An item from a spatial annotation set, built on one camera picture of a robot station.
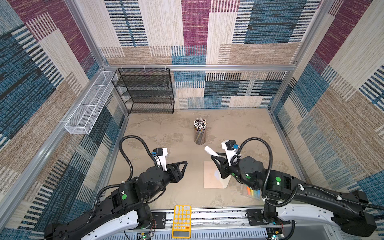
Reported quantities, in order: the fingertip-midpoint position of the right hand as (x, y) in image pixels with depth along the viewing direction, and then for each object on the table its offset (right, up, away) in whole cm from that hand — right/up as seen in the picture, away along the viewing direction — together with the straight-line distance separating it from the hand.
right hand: (215, 158), depth 65 cm
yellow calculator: (-15, -33, +6) cm, 37 cm away
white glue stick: (-2, +3, 0) cm, 4 cm away
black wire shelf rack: (-43, +40, +45) cm, 74 cm away
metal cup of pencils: (-6, +14, +22) cm, 27 cm away
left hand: (-13, -2, -1) cm, 13 cm away
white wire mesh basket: (-77, +18, +26) cm, 83 cm away
